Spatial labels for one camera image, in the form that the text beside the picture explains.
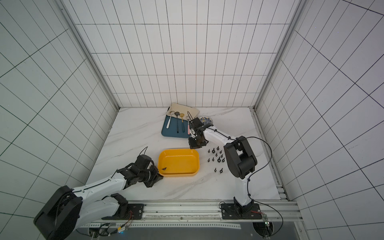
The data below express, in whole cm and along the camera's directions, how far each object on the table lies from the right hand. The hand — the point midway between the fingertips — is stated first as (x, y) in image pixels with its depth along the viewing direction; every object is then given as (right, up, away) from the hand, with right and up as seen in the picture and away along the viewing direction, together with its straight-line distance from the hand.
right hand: (187, 147), depth 93 cm
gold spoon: (-6, +21, +21) cm, 31 cm away
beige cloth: (-5, +24, +25) cm, 35 cm away
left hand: (-14, -16, -9) cm, 23 cm away
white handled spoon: (-14, +23, +22) cm, 34 cm away
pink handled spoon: (0, +19, +20) cm, 27 cm away
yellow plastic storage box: (-5, -9, -3) cm, 11 cm away
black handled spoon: (-9, +22, +21) cm, 32 cm away
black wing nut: (+20, -1, +3) cm, 20 cm away
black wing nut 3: (+20, -13, -7) cm, 25 cm away
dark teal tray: (-12, +10, +14) cm, 21 cm away
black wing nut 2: (+13, -8, -1) cm, 16 cm away
